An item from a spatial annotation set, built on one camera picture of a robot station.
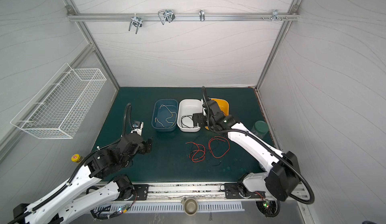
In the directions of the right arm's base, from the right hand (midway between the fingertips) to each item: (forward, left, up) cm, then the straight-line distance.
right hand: (203, 112), depth 81 cm
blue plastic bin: (+8, +26, -19) cm, 33 cm away
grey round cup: (-41, +4, -20) cm, 46 cm away
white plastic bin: (+18, +13, -20) cm, 29 cm away
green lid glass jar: (-2, -33, -10) cm, 35 cm away
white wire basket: (-11, +66, +13) cm, 69 cm away
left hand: (-14, +28, -1) cm, 31 cm away
